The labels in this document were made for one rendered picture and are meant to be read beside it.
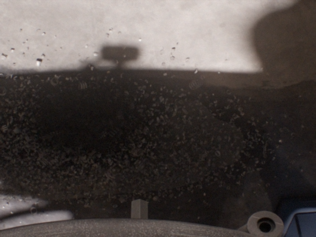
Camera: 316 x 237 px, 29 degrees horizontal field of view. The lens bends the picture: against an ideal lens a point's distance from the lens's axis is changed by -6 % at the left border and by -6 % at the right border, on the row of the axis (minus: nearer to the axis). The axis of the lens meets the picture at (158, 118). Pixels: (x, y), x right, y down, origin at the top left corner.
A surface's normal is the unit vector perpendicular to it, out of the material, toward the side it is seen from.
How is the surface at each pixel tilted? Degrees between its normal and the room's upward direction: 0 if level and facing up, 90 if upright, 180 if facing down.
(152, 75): 0
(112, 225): 113
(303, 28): 0
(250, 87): 0
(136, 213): 92
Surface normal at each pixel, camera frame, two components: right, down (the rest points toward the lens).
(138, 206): -0.41, -0.64
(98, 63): 0.09, 0.71
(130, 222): 0.05, -0.96
